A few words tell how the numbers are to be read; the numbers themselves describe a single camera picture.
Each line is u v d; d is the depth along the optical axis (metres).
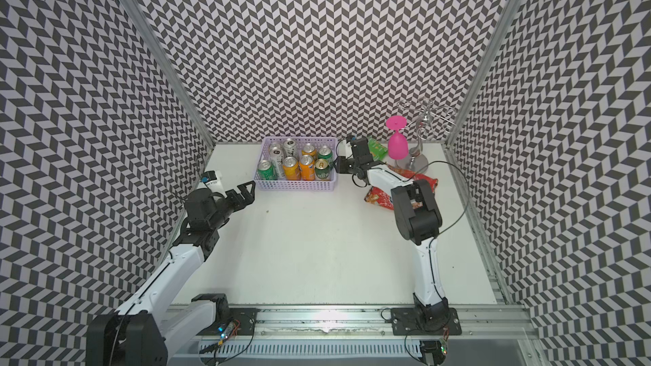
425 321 0.65
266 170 0.96
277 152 0.99
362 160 0.81
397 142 0.95
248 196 0.75
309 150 1.02
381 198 0.96
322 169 0.98
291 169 0.97
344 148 0.92
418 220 0.56
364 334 0.72
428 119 0.89
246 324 0.74
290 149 1.00
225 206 0.70
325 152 1.02
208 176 0.71
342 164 0.91
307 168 0.98
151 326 0.41
